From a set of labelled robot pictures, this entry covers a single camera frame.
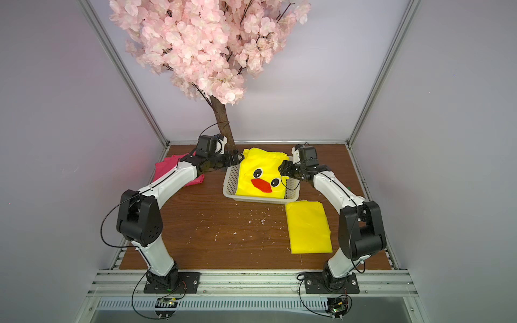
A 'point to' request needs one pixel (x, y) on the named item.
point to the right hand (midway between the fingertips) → (285, 165)
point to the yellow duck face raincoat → (258, 174)
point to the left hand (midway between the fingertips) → (240, 157)
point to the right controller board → (336, 306)
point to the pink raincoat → (168, 163)
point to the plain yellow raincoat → (309, 228)
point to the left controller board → (165, 303)
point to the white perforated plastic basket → (291, 193)
